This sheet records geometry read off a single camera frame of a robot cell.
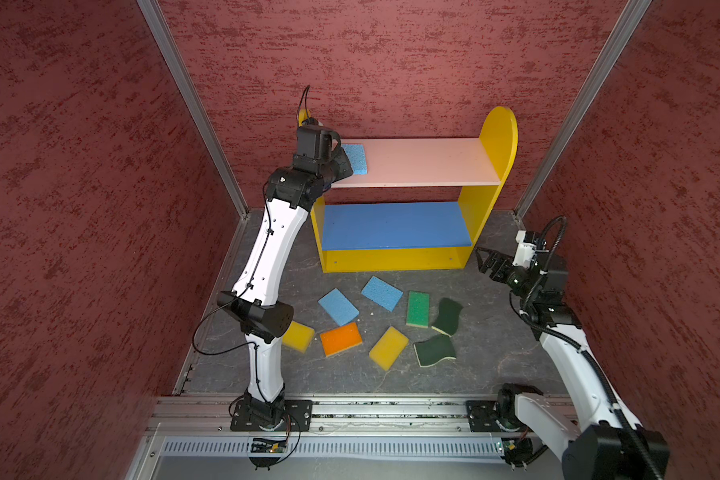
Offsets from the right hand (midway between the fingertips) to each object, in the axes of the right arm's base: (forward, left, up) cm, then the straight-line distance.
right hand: (483, 256), depth 80 cm
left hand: (+16, +38, +20) cm, 45 cm away
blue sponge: (-4, +41, -21) cm, 46 cm away
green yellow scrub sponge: (-5, +16, -21) cm, 27 cm away
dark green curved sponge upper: (-7, +6, -24) cm, 25 cm away
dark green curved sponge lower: (-18, +14, -21) cm, 31 cm away
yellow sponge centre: (-16, +26, -23) cm, 38 cm away
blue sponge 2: (+1, +27, -20) cm, 34 cm away
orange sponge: (-14, +40, -20) cm, 47 cm away
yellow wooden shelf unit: (+42, +11, -19) cm, 48 cm away
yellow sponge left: (-11, +54, -24) cm, 60 cm away
